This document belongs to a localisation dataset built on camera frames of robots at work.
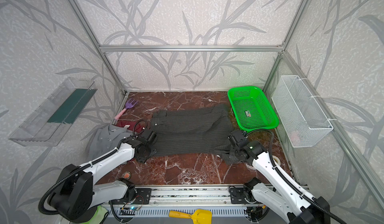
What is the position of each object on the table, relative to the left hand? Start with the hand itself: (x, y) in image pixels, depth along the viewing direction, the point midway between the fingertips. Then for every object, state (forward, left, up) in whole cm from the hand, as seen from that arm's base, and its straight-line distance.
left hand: (155, 148), depth 87 cm
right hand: (-3, -45, +8) cm, 46 cm away
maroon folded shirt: (+17, +18, -2) cm, 24 cm away
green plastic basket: (+32, -64, -2) cm, 71 cm away
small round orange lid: (-14, +13, -3) cm, 19 cm away
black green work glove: (-33, +19, -1) cm, 38 cm away
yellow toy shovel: (-32, -27, +1) cm, 42 cm away
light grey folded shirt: (+4, +28, +3) cm, 28 cm away
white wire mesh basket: (0, -70, +33) cm, 77 cm away
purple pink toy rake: (+34, +29, -3) cm, 45 cm away
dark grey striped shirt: (+13, -29, 0) cm, 31 cm away
